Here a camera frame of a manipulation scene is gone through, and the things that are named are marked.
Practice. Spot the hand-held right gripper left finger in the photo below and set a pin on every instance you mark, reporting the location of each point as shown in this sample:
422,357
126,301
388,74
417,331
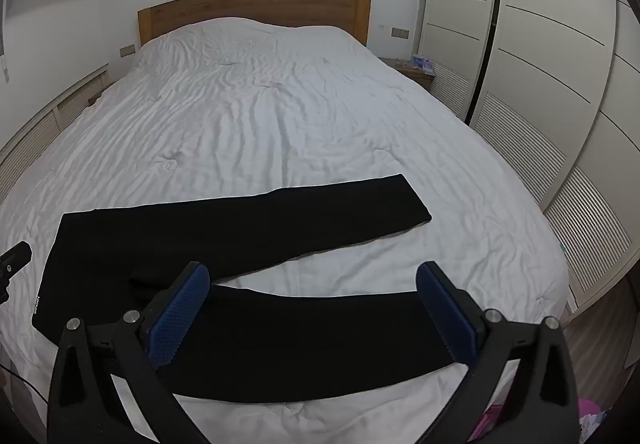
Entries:
180,314

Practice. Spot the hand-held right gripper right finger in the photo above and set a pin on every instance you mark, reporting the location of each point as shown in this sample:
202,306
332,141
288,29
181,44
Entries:
447,314

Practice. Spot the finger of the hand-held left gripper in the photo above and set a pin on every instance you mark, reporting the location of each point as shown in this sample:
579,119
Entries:
15,260

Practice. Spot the black pants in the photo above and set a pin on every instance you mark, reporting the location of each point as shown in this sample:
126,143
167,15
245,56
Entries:
300,224

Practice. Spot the pink cloth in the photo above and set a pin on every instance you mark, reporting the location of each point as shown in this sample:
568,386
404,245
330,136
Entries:
587,416

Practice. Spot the bed with white duvet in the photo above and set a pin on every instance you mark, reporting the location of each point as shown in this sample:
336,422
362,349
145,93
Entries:
275,123

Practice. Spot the wooden nightstand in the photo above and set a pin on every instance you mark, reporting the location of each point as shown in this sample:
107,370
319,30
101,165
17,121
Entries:
417,77

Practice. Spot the blue tissue pack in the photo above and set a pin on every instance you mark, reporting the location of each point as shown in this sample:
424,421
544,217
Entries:
424,63

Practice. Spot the white panelled wardrobe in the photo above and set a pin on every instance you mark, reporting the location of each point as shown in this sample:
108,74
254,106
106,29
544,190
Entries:
550,53

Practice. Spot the wooden headboard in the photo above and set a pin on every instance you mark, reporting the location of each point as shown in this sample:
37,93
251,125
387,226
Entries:
250,3

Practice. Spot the wall switch plate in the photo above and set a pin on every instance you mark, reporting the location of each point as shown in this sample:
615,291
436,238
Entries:
128,50

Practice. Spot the wall outlet plate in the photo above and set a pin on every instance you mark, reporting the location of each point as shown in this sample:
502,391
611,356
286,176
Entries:
400,32

